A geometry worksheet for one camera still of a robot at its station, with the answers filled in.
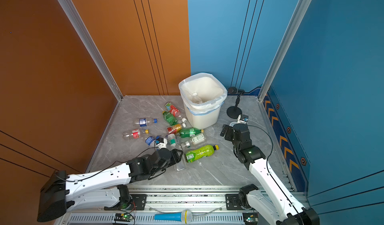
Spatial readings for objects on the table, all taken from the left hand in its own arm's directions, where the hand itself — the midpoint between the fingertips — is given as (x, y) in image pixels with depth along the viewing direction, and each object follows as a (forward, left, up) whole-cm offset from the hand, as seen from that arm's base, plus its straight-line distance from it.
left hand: (181, 153), depth 77 cm
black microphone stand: (+38, -35, -10) cm, 53 cm away
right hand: (+12, -25, +7) cm, 29 cm away
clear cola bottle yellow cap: (+16, +31, -7) cm, 36 cm away
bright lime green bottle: (+3, -10, -7) cm, 12 cm away
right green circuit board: (-26, -34, -14) cm, 45 cm away
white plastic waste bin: (+20, -13, +7) cm, 25 cm away
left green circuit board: (-26, +27, -13) cm, 40 cm away
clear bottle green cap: (+5, +5, +1) cm, 7 cm away
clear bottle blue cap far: (+25, +28, -7) cm, 39 cm away
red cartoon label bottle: (+34, +8, -7) cm, 36 cm away
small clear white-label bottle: (+12, -8, -6) cm, 15 cm away
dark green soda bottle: (+30, +10, -11) cm, 33 cm away
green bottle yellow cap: (+18, -2, -8) cm, 19 cm away
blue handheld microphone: (-26, -3, -8) cm, 28 cm away
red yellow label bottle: (+19, +7, -6) cm, 21 cm away
